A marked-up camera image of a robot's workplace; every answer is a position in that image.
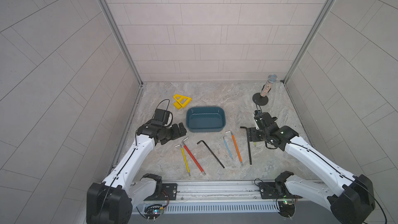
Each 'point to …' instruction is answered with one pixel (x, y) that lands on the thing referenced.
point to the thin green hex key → (255, 144)
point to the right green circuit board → (287, 208)
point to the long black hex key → (251, 163)
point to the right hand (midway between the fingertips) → (251, 132)
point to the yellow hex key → (188, 169)
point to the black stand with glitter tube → (261, 98)
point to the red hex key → (190, 155)
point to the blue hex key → (227, 147)
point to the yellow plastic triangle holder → (181, 101)
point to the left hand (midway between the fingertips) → (182, 131)
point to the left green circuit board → (153, 211)
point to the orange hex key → (236, 146)
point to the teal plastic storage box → (205, 119)
